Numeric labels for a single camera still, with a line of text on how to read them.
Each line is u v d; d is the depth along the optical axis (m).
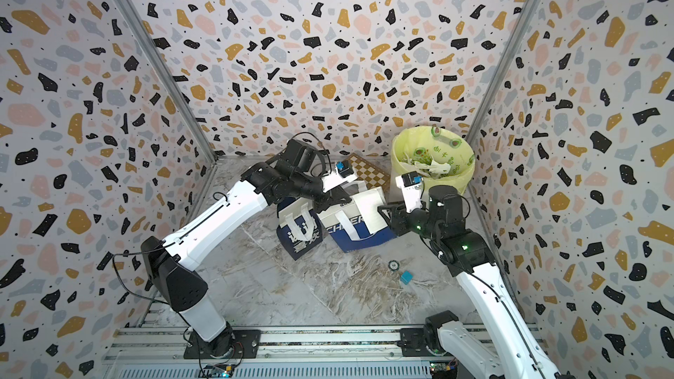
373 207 0.73
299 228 0.83
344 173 0.61
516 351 0.39
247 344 0.74
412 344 0.73
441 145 0.94
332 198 0.63
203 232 0.46
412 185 0.59
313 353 0.73
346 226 0.73
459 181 0.76
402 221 0.60
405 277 0.85
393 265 0.90
